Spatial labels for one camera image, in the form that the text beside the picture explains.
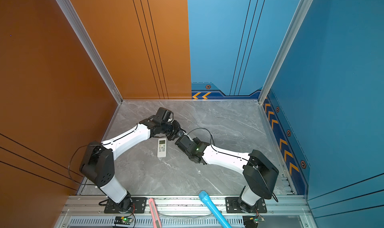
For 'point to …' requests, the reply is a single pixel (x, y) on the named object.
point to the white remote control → (161, 150)
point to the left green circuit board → (123, 220)
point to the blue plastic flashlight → (204, 196)
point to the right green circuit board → (252, 221)
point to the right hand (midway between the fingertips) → (192, 143)
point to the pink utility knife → (156, 220)
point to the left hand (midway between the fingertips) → (187, 130)
